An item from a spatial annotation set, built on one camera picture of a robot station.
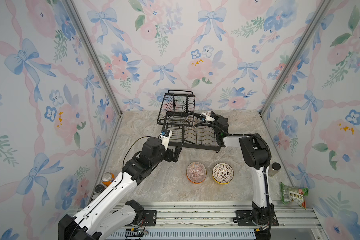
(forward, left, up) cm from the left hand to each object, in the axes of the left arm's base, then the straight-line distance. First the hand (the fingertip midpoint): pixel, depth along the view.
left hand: (173, 143), depth 74 cm
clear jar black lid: (-6, -54, -15) cm, 57 cm away
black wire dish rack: (+31, -1, -14) cm, 34 cm away
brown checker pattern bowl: (+16, -11, -1) cm, 19 cm away
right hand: (+33, -26, -8) cm, 43 cm away
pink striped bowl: (-6, -12, -20) cm, 25 cm away
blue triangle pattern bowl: (+31, -22, -9) cm, 39 cm away
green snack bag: (-18, -60, -20) cm, 66 cm away
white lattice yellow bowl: (-7, -28, -20) cm, 35 cm away
